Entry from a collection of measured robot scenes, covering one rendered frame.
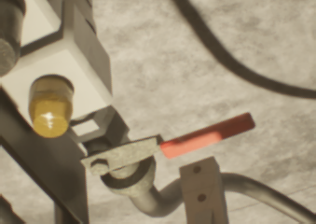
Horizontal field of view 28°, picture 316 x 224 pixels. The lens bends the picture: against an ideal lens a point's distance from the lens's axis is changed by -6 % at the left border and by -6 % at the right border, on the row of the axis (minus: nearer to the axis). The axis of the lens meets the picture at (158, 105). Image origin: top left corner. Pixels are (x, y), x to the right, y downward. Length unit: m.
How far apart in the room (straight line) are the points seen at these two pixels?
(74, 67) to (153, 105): 0.72
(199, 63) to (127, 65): 0.12
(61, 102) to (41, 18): 0.07
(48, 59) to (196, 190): 0.16
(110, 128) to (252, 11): 0.56
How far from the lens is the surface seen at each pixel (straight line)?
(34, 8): 0.48
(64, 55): 0.51
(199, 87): 1.22
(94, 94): 0.55
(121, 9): 1.08
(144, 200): 0.68
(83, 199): 0.64
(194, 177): 0.45
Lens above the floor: 0.84
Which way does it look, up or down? 43 degrees down
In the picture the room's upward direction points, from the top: 172 degrees clockwise
